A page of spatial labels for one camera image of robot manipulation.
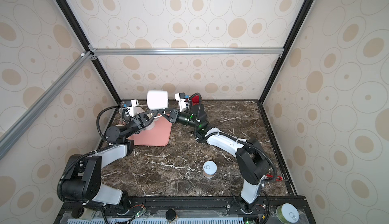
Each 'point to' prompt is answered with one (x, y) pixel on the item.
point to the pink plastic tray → (159, 136)
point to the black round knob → (170, 215)
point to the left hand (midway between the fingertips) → (160, 115)
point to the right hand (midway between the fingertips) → (159, 114)
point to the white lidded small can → (209, 169)
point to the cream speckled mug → (152, 124)
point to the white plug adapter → (88, 214)
